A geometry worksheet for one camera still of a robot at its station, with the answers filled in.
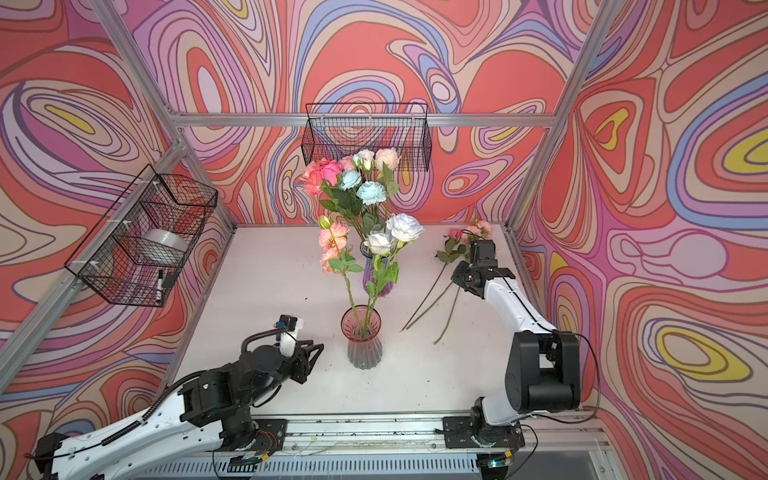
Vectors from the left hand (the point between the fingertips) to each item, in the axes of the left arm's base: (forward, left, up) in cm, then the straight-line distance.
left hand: (325, 348), depth 73 cm
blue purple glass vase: (+11, -13, +18) cm, 25 cm away
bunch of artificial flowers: (+45, -42, -12) cm, 63 cm away
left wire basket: (+18, +47, +16) cm, 53 cm away
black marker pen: (+10, +40, +10) cm, 42 cm away
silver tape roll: (+21, +39, +17) cm, 47 cm away
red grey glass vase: (+5, -9, +2) cm, 10 cm away
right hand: (+23, -39, -4) cm, 45 cm away
